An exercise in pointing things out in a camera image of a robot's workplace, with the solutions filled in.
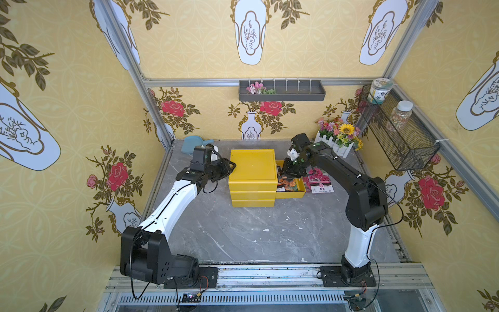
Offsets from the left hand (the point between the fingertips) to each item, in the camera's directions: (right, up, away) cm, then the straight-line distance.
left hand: (227, 166), depth 84 cm
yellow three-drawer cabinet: (+12, -6, -8) cm, 15 cm away
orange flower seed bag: (+27, -9, +8) cm, 29 cm away
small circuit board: (-12, -49, -12) cm, 51 cm away
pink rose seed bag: (+46, -12, +14) cm, 49 cm away
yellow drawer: (+28, -13, +2) cm, 31 cm away
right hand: (+28, -2, +7) cm, 29 cm away
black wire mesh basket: (+78, +14, 0) cm, 79 cm away
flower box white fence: (+62, +8, +26) cm, 68 cm away
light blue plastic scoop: (-28, +13, +37) cm, 48 cm away
